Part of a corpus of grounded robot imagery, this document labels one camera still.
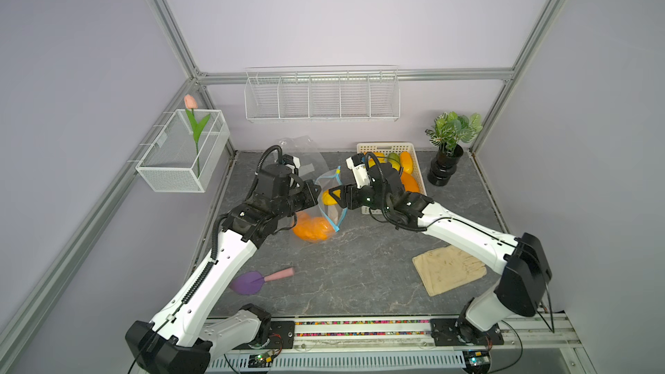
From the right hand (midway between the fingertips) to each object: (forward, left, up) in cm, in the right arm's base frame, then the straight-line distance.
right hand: (334, 188), depth 76 cm
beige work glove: (-15, -37, -26) cm, 48 cm away
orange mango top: (+17, -29, -20) cm, 39 cm away
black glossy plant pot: (+22, -43, -16) cm, 51 cm away
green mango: (+31, -25, -22) cm, 46 cm away
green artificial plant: (+25, -41, 0) cm, 48 cm away
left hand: (-3, +3, +4) cm, 6 cm away
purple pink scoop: (-19, +28, -27) cm, 43 cm away
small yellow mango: (+30, -30, -22) cm, 48 cm away
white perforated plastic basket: (+38, -24, -21) cm, 49 cm away
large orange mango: (-8, +7, -11) cm, 15 cm away
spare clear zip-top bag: (+33, +12, -24) cm, 42 cm away
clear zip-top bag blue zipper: (-2, 0, -11) cm, 11 cm away
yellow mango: (-3, +2, -1) cm, 4 cm away
